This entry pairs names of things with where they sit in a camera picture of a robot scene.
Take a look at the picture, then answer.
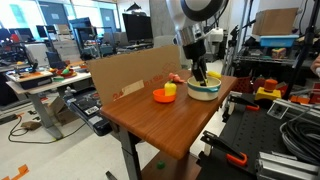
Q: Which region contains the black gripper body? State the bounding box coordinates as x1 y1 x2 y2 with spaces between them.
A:
181 39 208 68

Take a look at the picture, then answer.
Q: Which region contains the cream pot with teal band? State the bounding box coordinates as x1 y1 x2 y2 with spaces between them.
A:
186 75 222 102

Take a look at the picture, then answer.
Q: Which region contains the person's hand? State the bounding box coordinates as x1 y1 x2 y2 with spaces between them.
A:
309 54 320 75

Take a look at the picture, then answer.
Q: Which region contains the pink toy shrimp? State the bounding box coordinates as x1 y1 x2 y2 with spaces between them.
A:
167 72 188 85

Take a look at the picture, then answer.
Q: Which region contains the yellow toy bell pepper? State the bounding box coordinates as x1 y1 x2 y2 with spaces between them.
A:
163 79 178 97

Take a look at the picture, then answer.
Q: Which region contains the red plastic basket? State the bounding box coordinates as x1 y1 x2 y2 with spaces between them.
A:
229 76 253 95

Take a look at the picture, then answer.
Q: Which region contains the orange plastic bowl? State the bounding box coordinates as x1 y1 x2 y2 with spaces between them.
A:
152 88 178 104

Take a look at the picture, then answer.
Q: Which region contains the wooden table with metal legs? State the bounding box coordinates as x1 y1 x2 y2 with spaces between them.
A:
99 69 238 180

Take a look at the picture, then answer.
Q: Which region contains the black computer monitor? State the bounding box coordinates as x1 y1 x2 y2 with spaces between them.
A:
121 12 154 44

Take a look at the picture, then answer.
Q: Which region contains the large brown cardboard sheet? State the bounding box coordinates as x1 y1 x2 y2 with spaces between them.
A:
87 44 183 106

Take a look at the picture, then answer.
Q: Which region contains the yellow emergency stop button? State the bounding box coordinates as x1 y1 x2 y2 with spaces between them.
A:
254 78 283 102

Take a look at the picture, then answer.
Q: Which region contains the colourful small box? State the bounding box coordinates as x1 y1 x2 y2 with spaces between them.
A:
271 47 288 60

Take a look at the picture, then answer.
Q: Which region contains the black perforated breadboard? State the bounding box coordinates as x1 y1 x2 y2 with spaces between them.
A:
196 93 320 180

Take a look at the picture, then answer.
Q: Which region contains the blue plastic bin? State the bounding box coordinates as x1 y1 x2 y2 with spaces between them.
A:
258 34 300 48

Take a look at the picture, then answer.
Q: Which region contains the brown cardboard box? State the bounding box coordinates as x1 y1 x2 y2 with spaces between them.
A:
251 7 299 37

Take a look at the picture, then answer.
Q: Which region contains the black tripod pole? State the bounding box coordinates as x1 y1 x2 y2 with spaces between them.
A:
287 0 320 98

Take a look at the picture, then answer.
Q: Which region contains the black equipment case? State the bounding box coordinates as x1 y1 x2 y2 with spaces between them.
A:
63 87 114 138

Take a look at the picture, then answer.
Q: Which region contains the silver aluminium extrusion block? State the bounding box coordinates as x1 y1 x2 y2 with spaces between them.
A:
255 151 320 180

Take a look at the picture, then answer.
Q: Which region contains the red bowl with toys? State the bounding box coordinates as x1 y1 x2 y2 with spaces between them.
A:
54 67 78 80

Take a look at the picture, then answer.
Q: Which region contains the small open cardboard box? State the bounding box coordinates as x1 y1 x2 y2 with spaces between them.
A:
46 96 79 126

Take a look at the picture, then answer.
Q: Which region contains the white office desk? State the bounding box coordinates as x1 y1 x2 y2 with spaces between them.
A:
5 68 93 140

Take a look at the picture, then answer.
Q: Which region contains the grey tray with orange board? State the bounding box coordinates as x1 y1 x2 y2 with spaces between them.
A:
13 70 54 90

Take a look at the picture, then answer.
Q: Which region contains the tan floor power adapter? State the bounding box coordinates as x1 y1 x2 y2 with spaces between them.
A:
20 120 43 131

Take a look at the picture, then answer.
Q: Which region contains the orange floor tape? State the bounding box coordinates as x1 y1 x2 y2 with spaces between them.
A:
0 164 30 180

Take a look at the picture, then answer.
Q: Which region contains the black clamp with orange handle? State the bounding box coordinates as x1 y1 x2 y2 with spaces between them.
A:
222 92 261 123
199 130 249 168

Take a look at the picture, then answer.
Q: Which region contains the silver aluminium rail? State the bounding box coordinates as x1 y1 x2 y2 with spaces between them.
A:
266 98 320 126

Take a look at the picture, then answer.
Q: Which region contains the black cable bundle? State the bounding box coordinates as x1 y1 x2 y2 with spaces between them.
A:
279 116 320 166

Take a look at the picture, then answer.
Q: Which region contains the black floor cable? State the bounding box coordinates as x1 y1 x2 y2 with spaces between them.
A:
7 114 88 145

